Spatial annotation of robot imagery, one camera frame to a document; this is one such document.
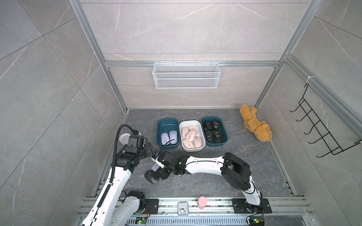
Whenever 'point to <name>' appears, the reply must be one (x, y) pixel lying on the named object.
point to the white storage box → (197, 123)
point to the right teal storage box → (224, 134)
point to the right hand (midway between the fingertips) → (160, 170)
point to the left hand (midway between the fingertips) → (148, 146)
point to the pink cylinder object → (202, 202)
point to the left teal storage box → (165, 125)
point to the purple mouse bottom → (173, 135)
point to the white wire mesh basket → (186, 76)
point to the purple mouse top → (165, 138)
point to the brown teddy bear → (261, 130)
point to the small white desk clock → (183, 208)
